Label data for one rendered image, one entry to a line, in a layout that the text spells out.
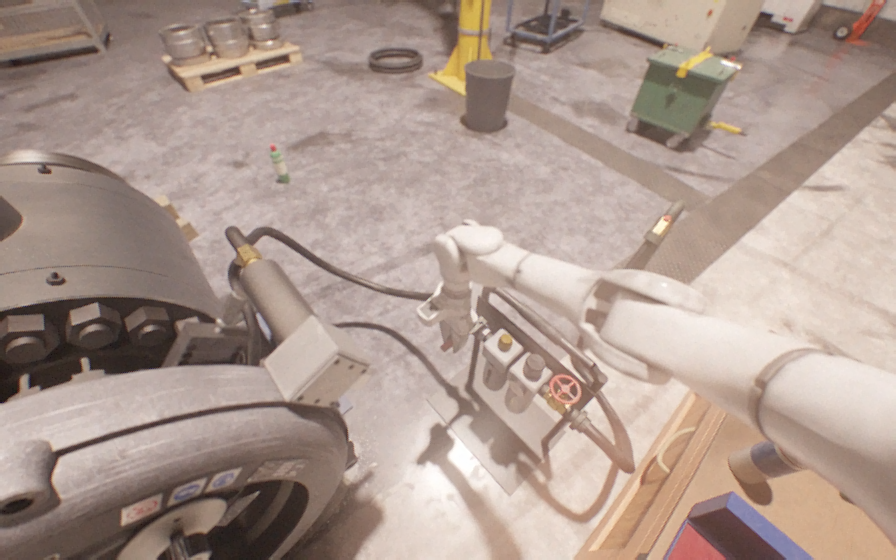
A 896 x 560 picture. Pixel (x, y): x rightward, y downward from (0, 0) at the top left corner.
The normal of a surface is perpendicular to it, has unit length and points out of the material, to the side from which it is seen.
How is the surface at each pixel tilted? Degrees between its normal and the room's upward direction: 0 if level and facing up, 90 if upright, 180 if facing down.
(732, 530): 84
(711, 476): 0
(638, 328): 56
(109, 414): 33
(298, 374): 22
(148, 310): 49
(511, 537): 0
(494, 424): 0
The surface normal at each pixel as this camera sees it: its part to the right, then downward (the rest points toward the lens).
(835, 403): -0.80, -0.59
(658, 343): -0.77, -0.10
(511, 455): 0.02, -0.65
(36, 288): 0.32, -0.79
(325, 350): -0.26, -0.40
